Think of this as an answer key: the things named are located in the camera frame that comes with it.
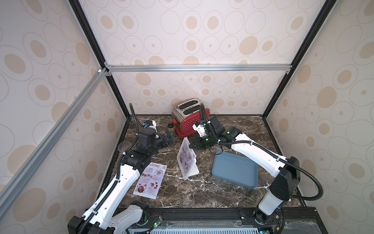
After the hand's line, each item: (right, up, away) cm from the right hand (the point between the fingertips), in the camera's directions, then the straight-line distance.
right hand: (194, 144), depth 77 cm
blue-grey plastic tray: (+24, -17, +15) cm, 33 cm away
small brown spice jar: (-16, +11, +25) cm, 31 cm away
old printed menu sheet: (-26, -23, +9) cm, 35 cm away
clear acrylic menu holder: (-1, -18, +11) cm, 21 cm away
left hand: (-11, +6, -3) cm, 13 cm away
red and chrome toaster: (-5, +17, +19) cm, 26 cm away
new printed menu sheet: (-4, -7, +4) cm, 9 cm away
